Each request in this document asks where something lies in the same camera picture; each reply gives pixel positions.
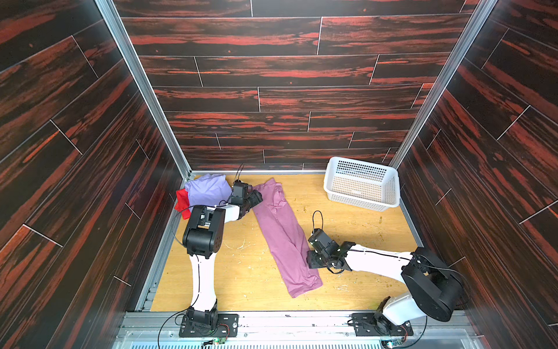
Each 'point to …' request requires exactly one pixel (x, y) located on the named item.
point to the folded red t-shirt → (182, 203)
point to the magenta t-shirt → (287, 239)
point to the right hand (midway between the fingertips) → (314, 256)
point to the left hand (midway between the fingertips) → (259, 196)
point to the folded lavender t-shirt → (208, 190)
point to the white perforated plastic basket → (370, 186)
